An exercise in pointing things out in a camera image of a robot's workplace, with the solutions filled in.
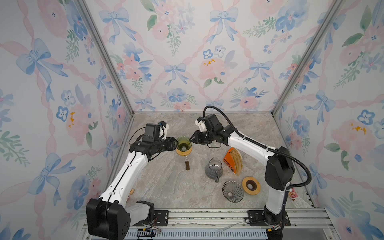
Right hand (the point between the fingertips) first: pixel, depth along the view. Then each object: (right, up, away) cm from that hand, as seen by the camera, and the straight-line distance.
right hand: (190, 138), depth 84 cm
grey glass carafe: (+13, -17, -2) cm, 22 cm away
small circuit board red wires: (-21, -45, -11) cm, 51 cm away
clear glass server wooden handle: (-2, -14, +2) cm, 15 cm away
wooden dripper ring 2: (+34, -27, 0) cm, 43 cm away
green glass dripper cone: (-4, -3, +3) cm, 6 cm away
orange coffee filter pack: (+25, -13, +1) cm, 28 cm away
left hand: (-8, -1, -4) cm, 9 cm away
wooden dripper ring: (-4, -9, +1) cm, 10 cm away
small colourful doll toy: (+54, -29, -4) cm, 62 cm away
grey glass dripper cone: (+23, -28, -4) cm, 37 cm away
